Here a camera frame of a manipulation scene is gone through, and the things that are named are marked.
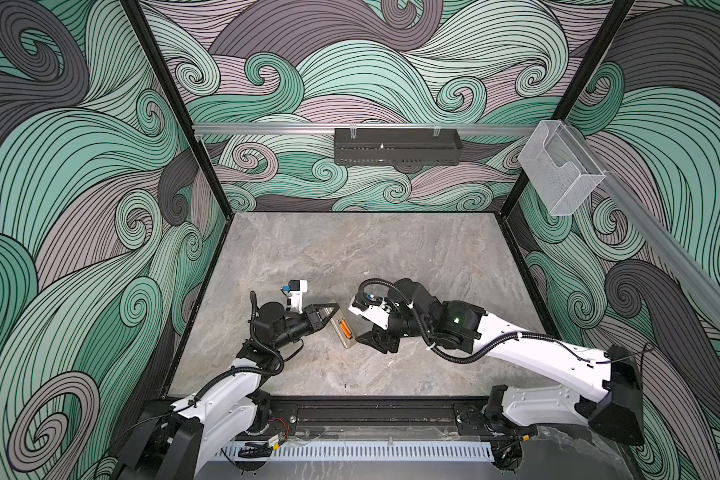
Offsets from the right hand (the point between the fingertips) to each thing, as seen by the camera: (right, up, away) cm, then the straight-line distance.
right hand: (362, 328), depth 70 cm
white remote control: (-7, 0, +6) cm, 9 cm away
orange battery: (-3, -2, +7) cm, 8 cm away
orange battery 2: (-4, -2, +7) cm, 8 cm away
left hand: (-6, +3, +8) cm, 10 cm away
